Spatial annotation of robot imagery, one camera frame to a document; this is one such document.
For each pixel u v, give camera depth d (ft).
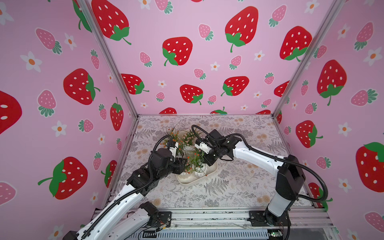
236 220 2.46
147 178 1.63
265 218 2.18
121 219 1.48
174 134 3.11
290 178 1.48
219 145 2.09
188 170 2.58
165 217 2.45
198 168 2.56
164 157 1.70
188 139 2.88
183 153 2.96
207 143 2.40
